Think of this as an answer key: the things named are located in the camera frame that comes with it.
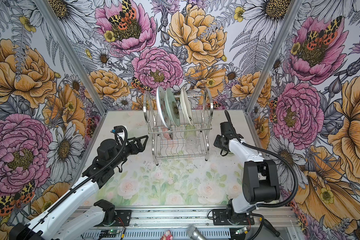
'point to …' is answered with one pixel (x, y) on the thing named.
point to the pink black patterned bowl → (167, 135)
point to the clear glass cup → (191, 143)
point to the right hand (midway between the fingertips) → (219, 147)
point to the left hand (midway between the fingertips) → (142, 141)
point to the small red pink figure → (167, 236)
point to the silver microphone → (194, 233)
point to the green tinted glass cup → (190, 131)
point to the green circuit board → (110, 233)
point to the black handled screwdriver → (269, 225)
